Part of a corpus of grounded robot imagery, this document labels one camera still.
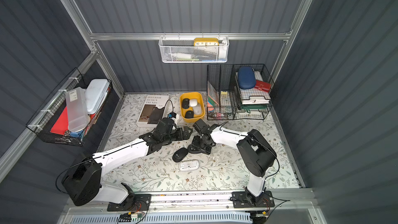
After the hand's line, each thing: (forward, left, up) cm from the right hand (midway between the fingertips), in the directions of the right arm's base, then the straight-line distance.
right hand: (197, 147), depth 89 cm
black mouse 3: (-1, +3, +1) cm, 3 cm away
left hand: (+4, +5, +11) cm, 12 cm away
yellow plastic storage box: (+41, 0, 0) cm, 41 cm away
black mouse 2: (+25, +7, -1) cm, 26 cm away
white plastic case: (+14, +50, +31) cm, 60 cm away
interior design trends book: (+34, +34, +2) cm, 48 cm away
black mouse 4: (-4, +10, 0) cm, 11 cm away
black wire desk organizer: (+31, -25, +15) cm, 42 cm away
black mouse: (+35, +10, -1) cm, 36 cm away
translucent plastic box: (0, +51, +31) cm, 59 cm away
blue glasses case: (+38, -31, +20) cm, 53 cm away
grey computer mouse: (+28, +1, 0) cm, 28 cm away
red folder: (-3, +59, +27) cm, 65 cm away
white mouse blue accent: (+33, +4, +2) cm, 33 cm away
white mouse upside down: (-10, +4, 0) cm, 11 cm away
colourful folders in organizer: (+34, -9, +6) cm, 35 cm away
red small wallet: (+32, -40, +19) cm, 54 cm away
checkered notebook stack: (+25, -33, +17) cm, 45 cm away
